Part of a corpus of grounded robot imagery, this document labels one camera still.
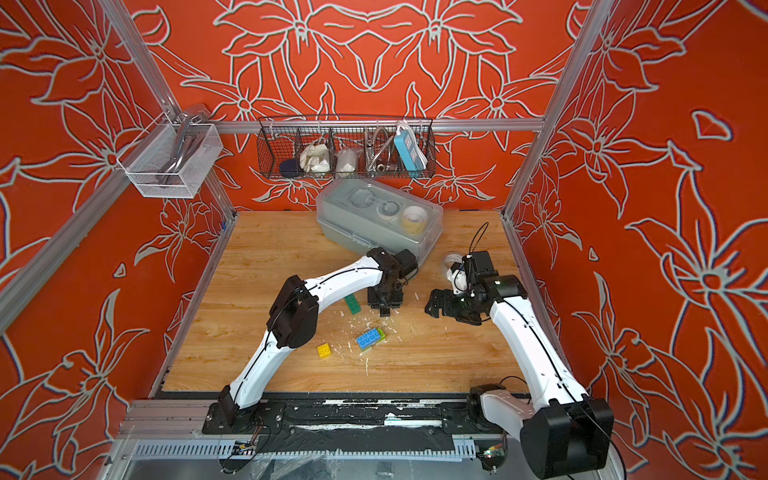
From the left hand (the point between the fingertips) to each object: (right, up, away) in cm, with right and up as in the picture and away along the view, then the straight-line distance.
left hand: (394, 305), depth 91 cm
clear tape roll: (+21, +14, +12) cm, 28 cm away
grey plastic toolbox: (-6, +29, +7) cm, 31 cm away
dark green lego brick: (-13, 0, +1) cm, 13 cm away
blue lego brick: (-8, -7, -10) cm, 14 cm away
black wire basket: (-16, +51, +5) cm, 54 cm away
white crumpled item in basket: (-26, +47, +1) cm, 53 cm away
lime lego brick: (-4, -7, -8) cm, 11 cm away
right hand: (+10, +2, -15) cm, 18 cm away
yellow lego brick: (-20, -11, -8) cm, 24 cm away
